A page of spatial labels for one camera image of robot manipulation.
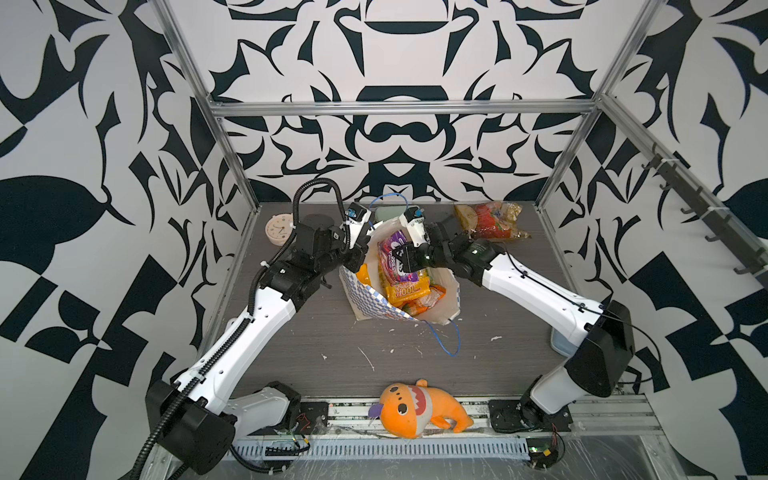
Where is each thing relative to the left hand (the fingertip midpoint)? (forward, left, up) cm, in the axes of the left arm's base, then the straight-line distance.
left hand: (368, 230), depth 72 cm
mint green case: (+31, -4, -28) cm, 42 cm away
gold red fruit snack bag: (+24, -44, -25) cm, 56 cm away
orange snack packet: (-3, +2, -15) cm, 16 cm away
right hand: (-1, -6, -7) cm, 10 cm away
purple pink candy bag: (-5, -5, -11) cm, 13 cm away
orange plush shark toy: (-34, -9, -22) cm, 42 cm away
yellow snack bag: (-2, -11, -24) cm, 26 cm away
